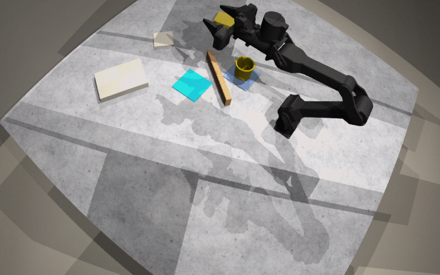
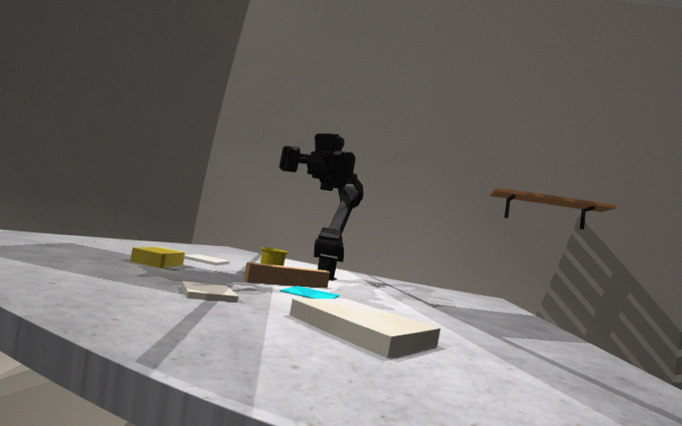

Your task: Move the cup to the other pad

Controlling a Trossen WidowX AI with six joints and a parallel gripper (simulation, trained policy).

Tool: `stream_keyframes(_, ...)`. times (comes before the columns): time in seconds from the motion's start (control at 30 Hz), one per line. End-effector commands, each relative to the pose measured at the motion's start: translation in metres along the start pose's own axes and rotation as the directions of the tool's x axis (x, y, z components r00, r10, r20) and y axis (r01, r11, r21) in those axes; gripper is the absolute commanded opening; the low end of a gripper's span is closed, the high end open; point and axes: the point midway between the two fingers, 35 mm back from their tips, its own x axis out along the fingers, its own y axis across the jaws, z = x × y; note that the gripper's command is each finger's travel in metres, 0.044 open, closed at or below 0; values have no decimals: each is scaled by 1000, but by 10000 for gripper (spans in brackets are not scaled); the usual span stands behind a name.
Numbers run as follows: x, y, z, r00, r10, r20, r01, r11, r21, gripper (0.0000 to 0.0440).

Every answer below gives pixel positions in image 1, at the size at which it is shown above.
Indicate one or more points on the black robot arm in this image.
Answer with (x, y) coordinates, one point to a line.
(354, 110)

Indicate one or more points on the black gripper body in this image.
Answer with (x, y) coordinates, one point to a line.
(222, 36)

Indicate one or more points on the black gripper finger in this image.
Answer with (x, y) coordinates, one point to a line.
(212, 27)
(229, 10)

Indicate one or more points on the beige rectangular block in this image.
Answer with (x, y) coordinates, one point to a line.
(121, 80)

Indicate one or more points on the yellow rectangular block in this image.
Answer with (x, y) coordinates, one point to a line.
(224, 19)

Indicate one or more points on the wooden plank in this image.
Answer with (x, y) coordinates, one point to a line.
(218, 77)

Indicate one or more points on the beige flat block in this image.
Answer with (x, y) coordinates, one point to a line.
(163, 39)

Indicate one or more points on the olive-yellow cup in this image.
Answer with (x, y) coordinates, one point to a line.
(243, 67)

